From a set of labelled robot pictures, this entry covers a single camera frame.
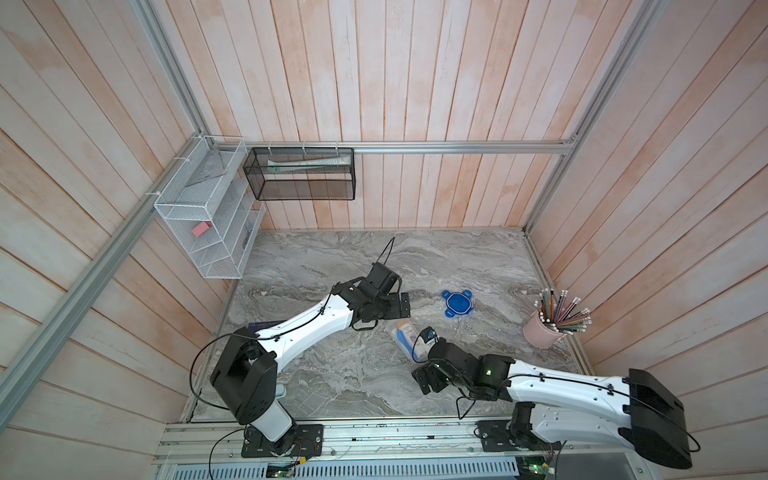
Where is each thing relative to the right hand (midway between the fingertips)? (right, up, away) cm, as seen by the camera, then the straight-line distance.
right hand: (424, 364), depth 82 cm
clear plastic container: (-5, +7, +4) cm, 10 cm away
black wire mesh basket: (-40, +60, +22) cm, 76 cm away
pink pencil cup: (+36, +6, +7) cm, 37 cm away
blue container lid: (+14, +14, +18) cm, 27 cm away
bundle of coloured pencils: (+40, +13, +4) cm, 43 cm away
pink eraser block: (-63, +38, 0) cm, 73 cm away
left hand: (-8, +14, +1) cm, 16 cm away
